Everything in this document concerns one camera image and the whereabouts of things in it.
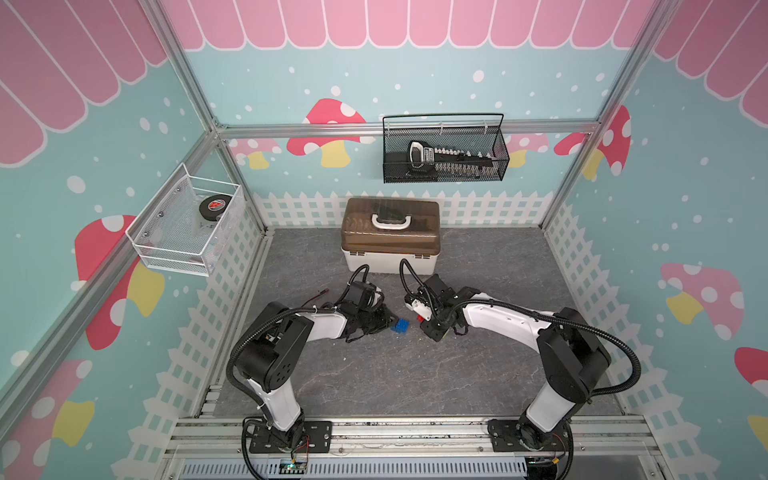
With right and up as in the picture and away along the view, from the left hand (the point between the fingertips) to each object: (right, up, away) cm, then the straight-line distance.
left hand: (397, 324), depth 92 cm
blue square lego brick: (+1, 0, -3) cm, 3 cm away
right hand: (+10, 0, -2) cm, 10 cm away
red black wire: (-25, +9, +10) cm, 28 cm away
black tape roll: (-49, +35, -13) cm, 62 cm away
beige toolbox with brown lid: (-5, +29, -2) cm, 29 cm away
